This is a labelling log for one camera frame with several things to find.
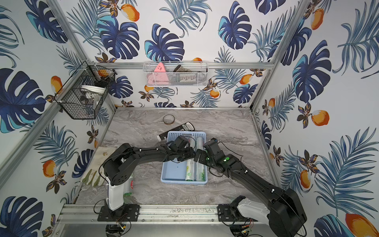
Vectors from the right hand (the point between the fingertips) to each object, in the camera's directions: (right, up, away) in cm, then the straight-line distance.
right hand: (201, 156), depth 83 cm
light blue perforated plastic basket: (-16, -10, +3) cm, 19 cm away
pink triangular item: (-25, +46, +7) cm, 53 cm away
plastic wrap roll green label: (0, -8, +3) cm, 9 cm away
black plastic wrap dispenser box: (-8, +17, +27) cm, 33 cm away
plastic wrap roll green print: (-6, -8, +1) cm, 10 cm away
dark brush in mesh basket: (-9, +49, +10) cm, 50 cm away
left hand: (-3, 0, +9) cm, 9 cm away
